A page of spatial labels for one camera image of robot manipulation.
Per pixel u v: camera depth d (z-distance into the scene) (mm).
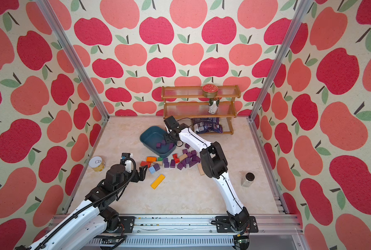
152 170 904
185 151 1006
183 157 973
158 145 1014
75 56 867
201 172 909
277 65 907
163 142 1041
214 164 596
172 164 951
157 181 885
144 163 946
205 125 1047
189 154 981
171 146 1020
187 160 949
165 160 966
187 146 1012
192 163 958
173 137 751
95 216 539
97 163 904
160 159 978
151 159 963
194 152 985
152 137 1086
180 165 932
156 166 921
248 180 799
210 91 907
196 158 968
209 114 1020
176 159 951
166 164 956
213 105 958
